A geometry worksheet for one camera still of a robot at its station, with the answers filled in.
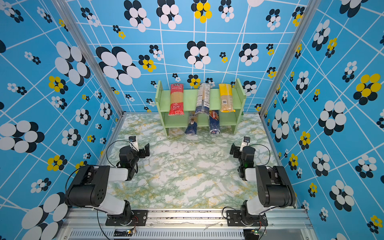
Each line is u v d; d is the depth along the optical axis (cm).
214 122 94
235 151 86
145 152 86
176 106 82
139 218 73
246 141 80
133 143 80
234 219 72
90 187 46
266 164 94
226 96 87
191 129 89
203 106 83
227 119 100
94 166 53
